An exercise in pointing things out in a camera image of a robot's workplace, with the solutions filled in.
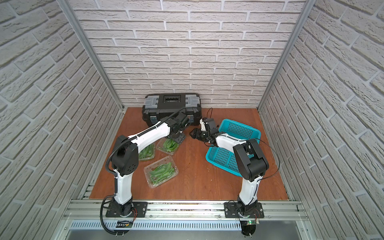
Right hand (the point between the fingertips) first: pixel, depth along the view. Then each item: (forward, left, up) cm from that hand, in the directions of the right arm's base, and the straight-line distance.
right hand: (194, 134), depth 95 cm
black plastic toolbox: (+17, +23, +10) cm, 30 cm away
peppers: (-6, +16, -2) cm, 17 cm away
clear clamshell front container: (-19, +25, -2) cm, 32 cm away
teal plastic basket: (-15, -18, -8) cm, 25 cm away
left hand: (-1, +10, +1) cm, 10 cm away
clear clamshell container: (-6, +23, -3) cm, 24 cm away
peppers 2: (-23, +20, -5) cm, 31 cm away
